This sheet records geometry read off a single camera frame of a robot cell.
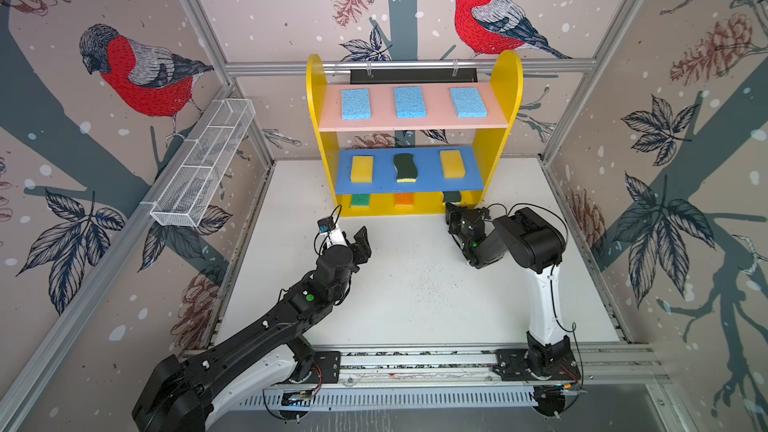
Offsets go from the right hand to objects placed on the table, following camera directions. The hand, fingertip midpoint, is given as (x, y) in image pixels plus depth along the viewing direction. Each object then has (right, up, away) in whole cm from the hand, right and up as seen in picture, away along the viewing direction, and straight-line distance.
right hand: (440, 208), depth 103 cm
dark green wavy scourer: (-12, +13, -5) cm, 18 cm away
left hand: (-26, -4, -26) cm, 37 cm away
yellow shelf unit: (-9, +23, +19) cm, 32 cm away
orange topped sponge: (-13, +3, +2) cm, 13 cm away
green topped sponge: (-29, +3, +3) cm, 29 cm away
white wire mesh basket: (-68, +6, -32) cm, 75 cm away
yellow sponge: (-27, +13, -6) cm, 31 cm away
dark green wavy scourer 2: (+5, +4, +4) cm, 8 cm away
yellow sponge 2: (+4, +15, -5) cm, 16 cm away
